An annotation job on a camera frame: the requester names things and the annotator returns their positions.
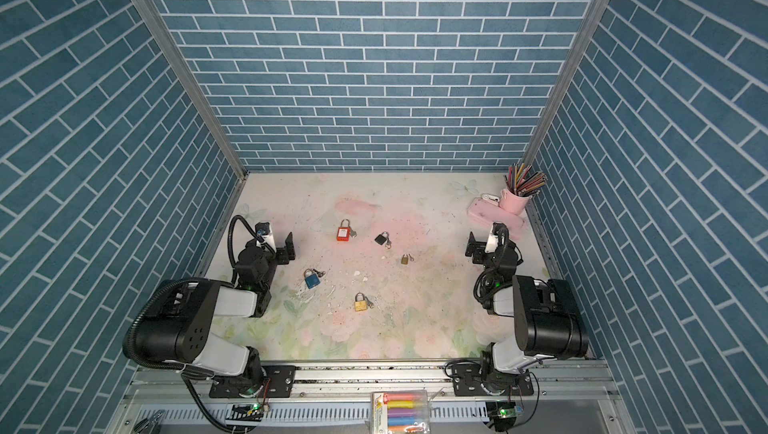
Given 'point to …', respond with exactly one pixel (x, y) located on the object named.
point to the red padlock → (343, 234)
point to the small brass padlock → (404, 259)
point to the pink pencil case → (492, 213)
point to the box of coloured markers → (400, 412)
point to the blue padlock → (311, 279)
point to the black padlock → (381, 238)
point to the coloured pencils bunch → (522, 181)
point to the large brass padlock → (360, 305)
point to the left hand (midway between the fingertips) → (278, 233)
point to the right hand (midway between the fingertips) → (487, 231)
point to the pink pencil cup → (511, 202)
